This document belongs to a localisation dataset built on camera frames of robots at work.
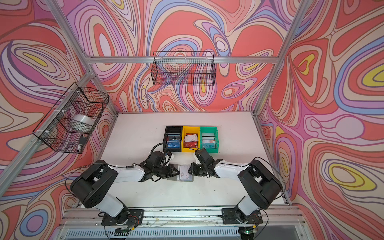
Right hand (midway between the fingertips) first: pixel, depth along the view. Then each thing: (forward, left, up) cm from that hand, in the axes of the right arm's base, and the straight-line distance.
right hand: (191, 174), depth 88 cm
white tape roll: (+14, +51, +34) cm, 63 cm away
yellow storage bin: (+28, +1, +7) cm, 29 cm away
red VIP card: (+20, -1, +2) cm, 20 cm away
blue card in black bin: (+20, +11, +2) cm, 23 cm away
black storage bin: (+26, +12, +3) cm, 29 cm away
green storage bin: (+24, -13, +2) cm, 28 cm away
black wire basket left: (+8, +61, +34) cm, 71 cm away
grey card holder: (-3, +8, +2) cm, 9 cm away
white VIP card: (-1, +4, +1) cm, 4 cm away
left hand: (0, +6, +2) cm, 6 cm away
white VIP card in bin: (+25, -1, +3) cm, 25 cm away
